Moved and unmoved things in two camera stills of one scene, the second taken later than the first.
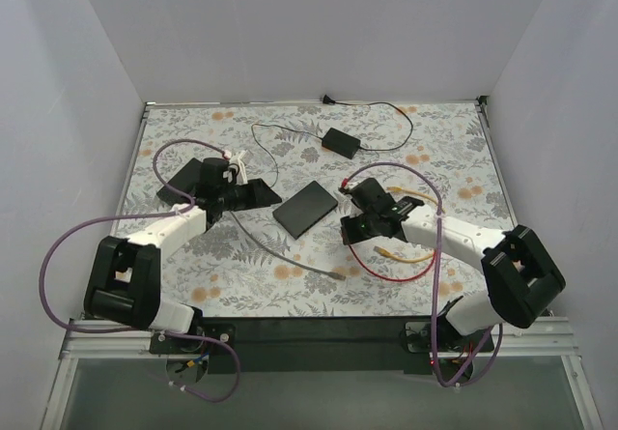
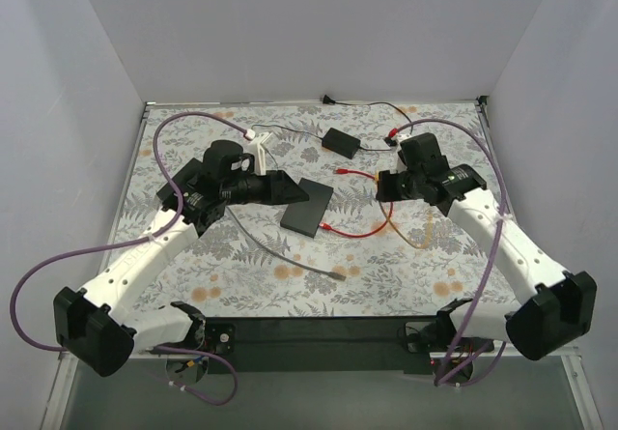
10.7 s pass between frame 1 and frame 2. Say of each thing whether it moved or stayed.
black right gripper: moved
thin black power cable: stayed
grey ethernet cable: stayed
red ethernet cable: moved
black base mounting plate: stayed
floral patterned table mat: stayed
